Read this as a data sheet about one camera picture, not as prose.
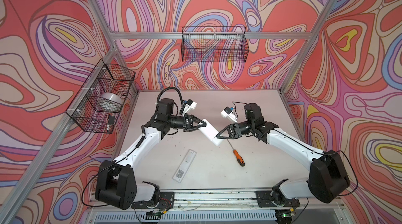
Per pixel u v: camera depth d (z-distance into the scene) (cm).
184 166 84
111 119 73
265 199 73
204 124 68
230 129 66
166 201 72
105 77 81
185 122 67
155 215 72
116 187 41
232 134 66
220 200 75
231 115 69
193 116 66
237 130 64
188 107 70
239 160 84
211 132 69
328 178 42
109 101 70
